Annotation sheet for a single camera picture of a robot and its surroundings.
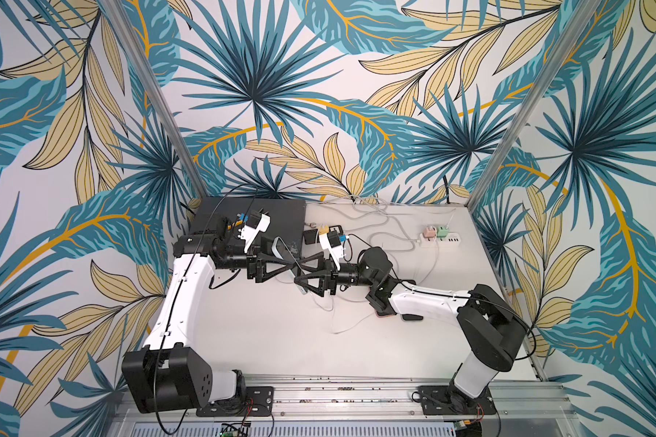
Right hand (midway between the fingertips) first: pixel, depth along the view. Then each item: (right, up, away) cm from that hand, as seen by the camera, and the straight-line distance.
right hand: (280, 298), depth 63 cm
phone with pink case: (+28, -12, +25) cm, 39 cm away
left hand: (+1, +9, +3) cm, 9 cm away
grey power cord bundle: (+29, +28, +58) cm, 71 cm away
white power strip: (+59, +12, +43) cm, 74 cm away
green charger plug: (+54, +15, +41) cm, 70 cm away
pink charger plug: (+49, +15, +40) cm, 65 cm away
